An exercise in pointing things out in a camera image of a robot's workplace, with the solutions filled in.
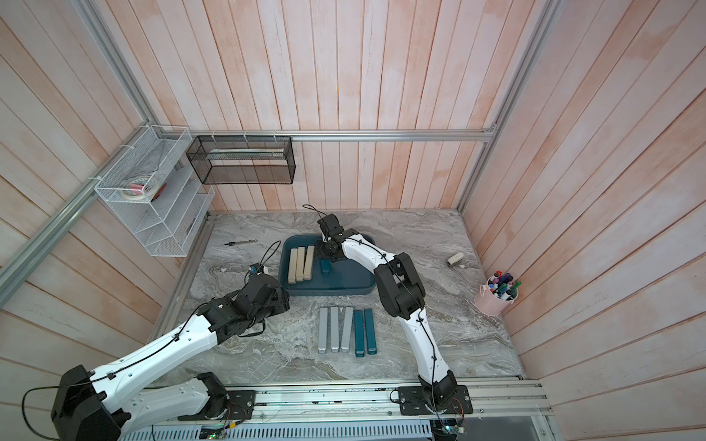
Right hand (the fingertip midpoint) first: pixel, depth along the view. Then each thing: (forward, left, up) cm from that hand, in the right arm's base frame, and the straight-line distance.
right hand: (319, 251), depth 103 cm
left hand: (-25, +8, +8) cm, 27 cm away
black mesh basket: (+30, +31, +21) cm, 48 cm away
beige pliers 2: (-10, +3, -2) cm, 10 cm away
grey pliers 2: (-30, -8, -1) cm, 31 cm away
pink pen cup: (-20, -59, +6) cm, 62 cm away
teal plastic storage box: (-9, +5, -1) cm, 10 cm away
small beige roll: (-2, -50, -2) cm, 50 cm away
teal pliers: (-7, -3, 0) cm, 8 cm away
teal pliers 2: (-34, -16, -2) cm, 38 cm away
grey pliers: (-30, -4, -1) cm, 30 cm away
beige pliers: (-7, +9, 0) cm, 11 cm away
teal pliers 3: (-34, -19, -2) cm, 39 cm away
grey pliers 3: (-28, -12, -1) cm, 31 cm away
